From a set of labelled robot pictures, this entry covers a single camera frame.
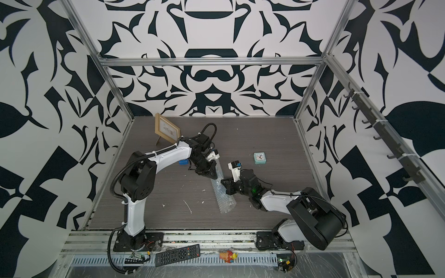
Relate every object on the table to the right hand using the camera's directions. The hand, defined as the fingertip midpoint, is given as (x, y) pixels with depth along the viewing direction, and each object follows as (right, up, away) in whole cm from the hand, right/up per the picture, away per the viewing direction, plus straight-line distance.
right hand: (221, 180), depth 86 cm
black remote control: (-17, -26, -16) cm, 35 cm away
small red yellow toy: (+3, -25, -18) cm, 31 cm away
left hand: (-3, +2, +2) cm, 4 cm away
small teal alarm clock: (+21, +9, +13) cm, 27 cm away
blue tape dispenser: (-14, +12, -19) cm, 26 cm away
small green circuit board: (-34, -25, -17) cm, 45 cm away
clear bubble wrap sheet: (+2, -8, -7) cm, 12 cm away
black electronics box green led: (+26, -29, -15) cm, 42 cm away
